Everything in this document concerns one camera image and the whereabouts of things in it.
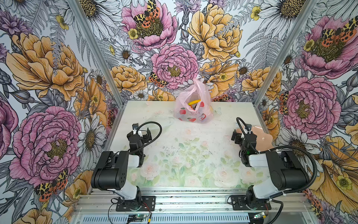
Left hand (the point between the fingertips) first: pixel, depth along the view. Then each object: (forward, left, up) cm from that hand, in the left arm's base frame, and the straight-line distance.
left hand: (141, 132), depth 94 cm
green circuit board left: (-45, -3, -9) cm, 46 cm away
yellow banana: (+28, -37, 0) cm, 46 cm away
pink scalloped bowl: (-5, -83, -5) cm, 83 cm away
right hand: (-1, -66, 0) cm, 66 cm away
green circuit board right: (-46, -66, -8) cm, 80 cm away
